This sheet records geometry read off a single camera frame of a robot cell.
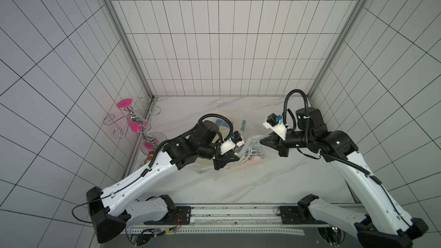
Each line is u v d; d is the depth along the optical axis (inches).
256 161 27.6
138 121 30.0
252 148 26.9
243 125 40.0
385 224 14.5
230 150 21.7
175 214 26.4
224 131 20.3
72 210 15.6
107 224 14.5
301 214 25.8
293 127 22.3
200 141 19.7
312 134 18.7
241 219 28.6
